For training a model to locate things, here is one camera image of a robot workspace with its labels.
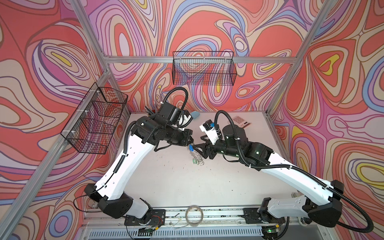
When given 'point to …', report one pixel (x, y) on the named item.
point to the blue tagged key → (191, 148)
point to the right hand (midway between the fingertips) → (200, 145)
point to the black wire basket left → (91, 125)
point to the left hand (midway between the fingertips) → (196, 140)
